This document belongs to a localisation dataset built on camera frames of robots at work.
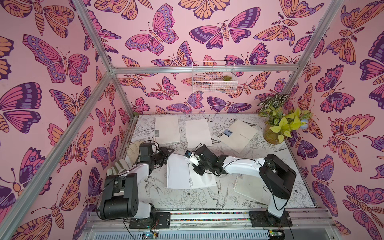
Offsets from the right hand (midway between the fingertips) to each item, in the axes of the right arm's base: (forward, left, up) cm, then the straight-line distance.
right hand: (193, 162), depth 89 cm
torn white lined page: (+27, -2, -6) cm, 28 cm away
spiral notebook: (-9, +6, +2) cm, 11 cm away
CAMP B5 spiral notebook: (+24, -31, -5) cm, 40 cm away
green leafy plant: (+18, -50, +20) cm, 56 cm away
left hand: (+6, +11, +3) cm, 13 cm away
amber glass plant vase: (+22, -53, -3) cm, 58 cm away
